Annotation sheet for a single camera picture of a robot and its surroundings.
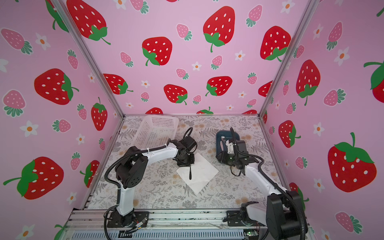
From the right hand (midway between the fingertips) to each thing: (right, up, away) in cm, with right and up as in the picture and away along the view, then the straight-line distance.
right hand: (217, 156), depth 86 cm
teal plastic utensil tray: (+5, +10, +19) cm, 22 cm away
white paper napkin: (-9, -12, +5) cm, 16 cm away
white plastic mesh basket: (-43, +14, +25) cm, 52 cm away
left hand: (-14, -7, +6) cm, 17 cm away
